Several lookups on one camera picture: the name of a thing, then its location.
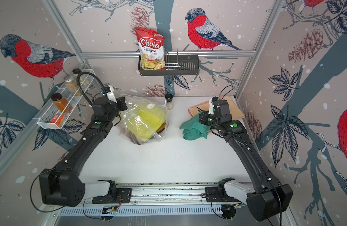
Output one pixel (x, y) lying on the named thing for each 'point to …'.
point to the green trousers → (193, 129)
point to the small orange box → (57, 119)
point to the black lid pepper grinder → (169, 98)
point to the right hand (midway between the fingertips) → (198, 113)
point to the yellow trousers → (145, 122)
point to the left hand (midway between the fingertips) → (125, 93)
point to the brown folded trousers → (137, 141)
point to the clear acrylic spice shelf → (47, 108)
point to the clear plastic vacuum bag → (134, 103)
